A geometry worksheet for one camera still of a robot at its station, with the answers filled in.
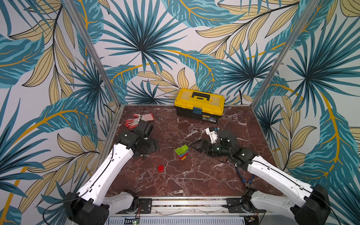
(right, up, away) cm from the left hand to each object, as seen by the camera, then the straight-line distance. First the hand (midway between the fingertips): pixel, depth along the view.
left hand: (151, 153), depth 74 cm
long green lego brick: (+15, 0, +5) cm, 16 cm away
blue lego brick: (+17, -3, +8) cm, 19 cm away
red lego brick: (+16, -6, +14) cm, 22 cm away
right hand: (+23, +3, -2) cm, 23 cm away
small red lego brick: (+4, -12, +11) cm, 17 cm away
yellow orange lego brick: (+18, -6, +14) cm, 23 cm away
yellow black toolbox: (+29, +28, +24) cm, 46 cm away
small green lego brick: (+18, +1, +8) cm, 20 cm away
